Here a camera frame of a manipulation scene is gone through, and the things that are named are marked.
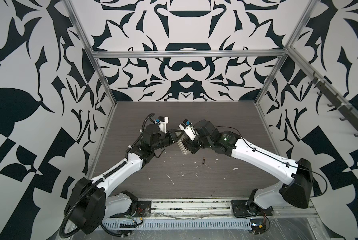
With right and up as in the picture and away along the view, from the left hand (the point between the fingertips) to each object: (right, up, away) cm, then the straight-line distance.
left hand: (185, 129), depth 75 cm
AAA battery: (+11, -20, +15) cm, 27 cm away
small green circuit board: (+34, -45, -4) cm, 57 cm away
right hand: (0, -5, -1) cm, 5 cm away
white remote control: (-1, -8, -1) cm, 8 cm away
